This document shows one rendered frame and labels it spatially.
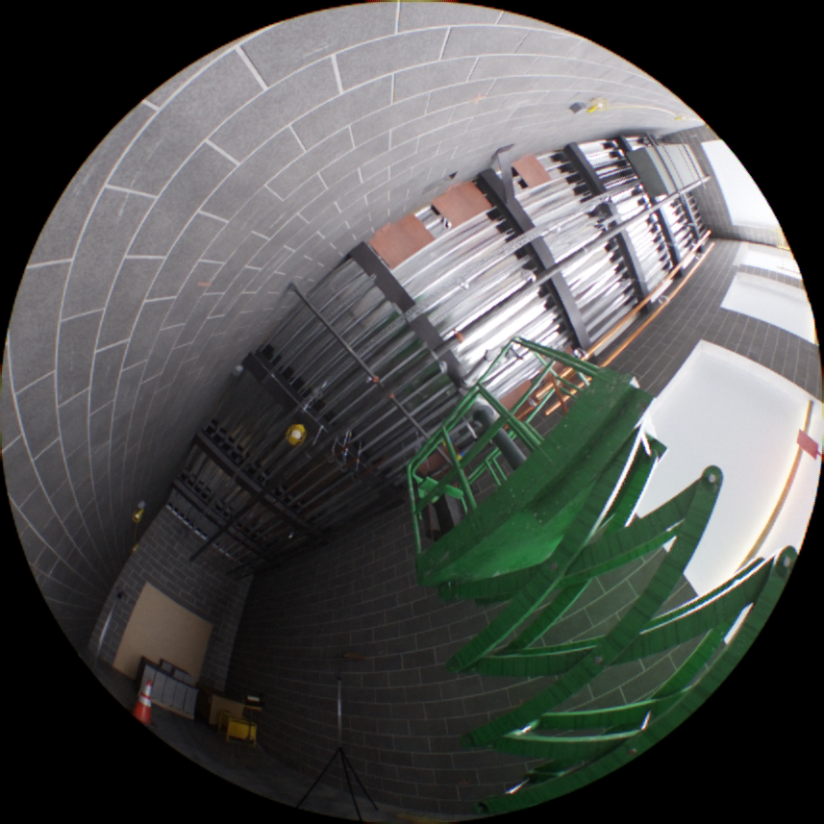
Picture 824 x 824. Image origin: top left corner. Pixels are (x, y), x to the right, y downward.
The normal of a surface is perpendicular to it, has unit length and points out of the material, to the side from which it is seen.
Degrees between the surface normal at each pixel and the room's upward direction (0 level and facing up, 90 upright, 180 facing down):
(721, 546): 90
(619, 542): 90
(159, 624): 90
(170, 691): 90
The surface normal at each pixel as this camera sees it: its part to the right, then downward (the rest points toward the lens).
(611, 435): -0.80, -0.51
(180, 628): 0.79, -0.58
